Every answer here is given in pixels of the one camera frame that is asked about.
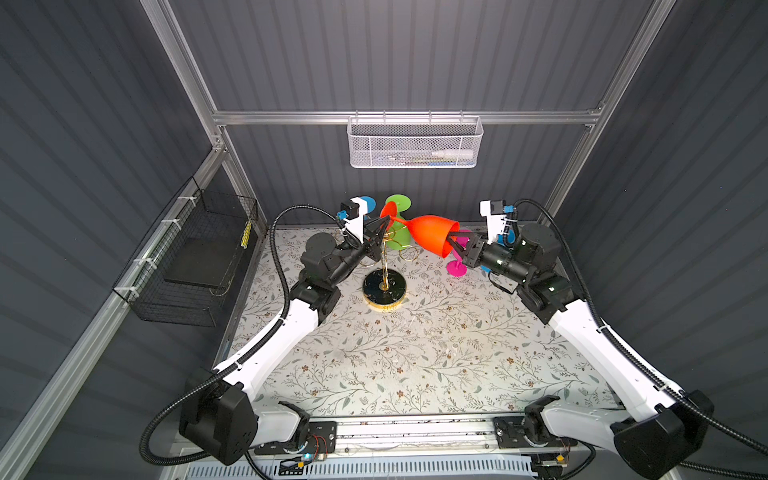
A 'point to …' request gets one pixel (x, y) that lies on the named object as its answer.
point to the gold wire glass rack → (386, 288)
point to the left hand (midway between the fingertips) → (388, 216)
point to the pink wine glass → (457, 267)
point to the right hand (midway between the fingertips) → (450, 238)
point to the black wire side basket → (179, 274)
